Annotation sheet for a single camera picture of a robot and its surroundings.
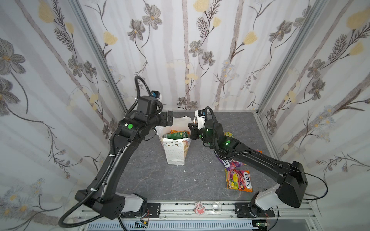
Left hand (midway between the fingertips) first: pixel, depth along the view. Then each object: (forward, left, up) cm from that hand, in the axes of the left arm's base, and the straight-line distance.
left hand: (163, 109), depth 67 cm
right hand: (-3, -11, -5) cm, 13 cm away
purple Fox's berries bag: (-13, -39, -34) cm, 54 cm away
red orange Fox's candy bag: (-4, -62, -36) cm, 72 cm away
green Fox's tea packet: (+1, -6, -23) cm, 24 cm away
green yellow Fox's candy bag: (+8, -44, -34) cm, 56 cm away
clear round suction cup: (-36, -28, -38) cm, 59 cm away
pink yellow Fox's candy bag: (-23, -42, -34) cm, 59 cm away
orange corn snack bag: (+7, -3, -28) cm, 29 cm away
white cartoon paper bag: (-10, -6, -22) cm, 25 cm away
